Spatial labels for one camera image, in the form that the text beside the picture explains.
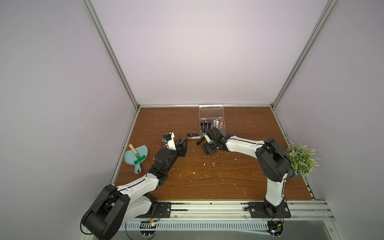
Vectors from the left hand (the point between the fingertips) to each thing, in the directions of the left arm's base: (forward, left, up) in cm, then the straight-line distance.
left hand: (186, 139), depth 80 cm
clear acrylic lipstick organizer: (+25, -16, -9) cm, 31 cm away
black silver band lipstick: (+9, -8, -15) cm, 19 cm away
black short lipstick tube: (+20, -14, -13) cm, 28 cm away
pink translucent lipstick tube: (+21, -23, -13) cm, 33 cm away
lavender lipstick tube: (+20, -18, -11) cm, 29 cm away
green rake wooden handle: (-3, +31, -17) cm, 35 cm away
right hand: (+7, -13, -14) cm, 20 cm away
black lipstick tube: (+14, -2, -16) cm, 22 cm away
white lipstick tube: (+21, -20, -13) cm, 32 cm away
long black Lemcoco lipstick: (+20, -11, -13) cm, 26 cm away
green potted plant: (-12, -59, 0) cm, 60 cm away
